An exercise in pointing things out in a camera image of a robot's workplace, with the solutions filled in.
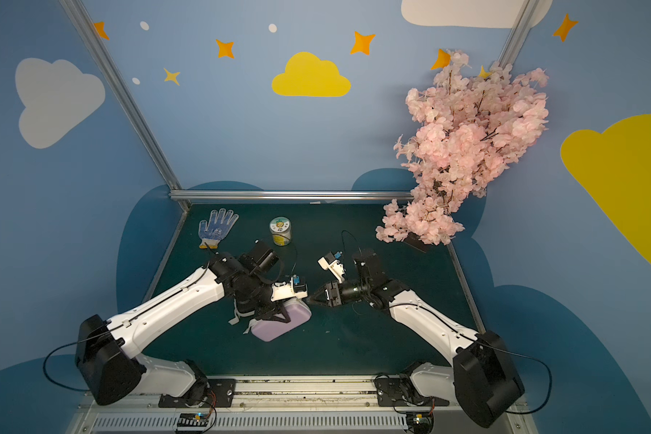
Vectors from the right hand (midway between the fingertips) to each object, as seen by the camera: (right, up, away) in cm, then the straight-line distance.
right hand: (316, 298), depth 74 cm
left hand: (-8, -3, +2) cm, 9 cm away
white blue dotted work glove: (-43, +22, +41) cm, 63 cm away
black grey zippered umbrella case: (-25, -7, +15) cm, 30 cm away
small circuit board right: (+28, -33, 0) cm, 44 cm away
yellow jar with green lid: (-15, +19, +30) cm, 39 cm away
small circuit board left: (-34, -33, -1) cm, 48 cm away
